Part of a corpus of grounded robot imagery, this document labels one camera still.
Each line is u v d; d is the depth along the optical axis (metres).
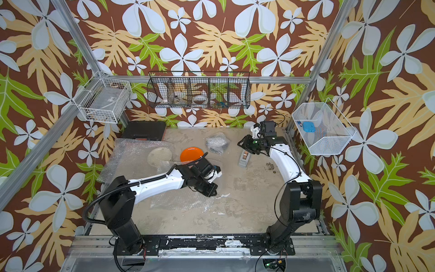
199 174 0.66
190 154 1.07
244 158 1.01
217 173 0.79
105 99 0.86
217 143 1.08
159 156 1.04
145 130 1.19
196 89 0.98
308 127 0.86
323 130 0.84
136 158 1.05
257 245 0.75
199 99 0.99
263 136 0.70
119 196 0.51
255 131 0.80
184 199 0.86
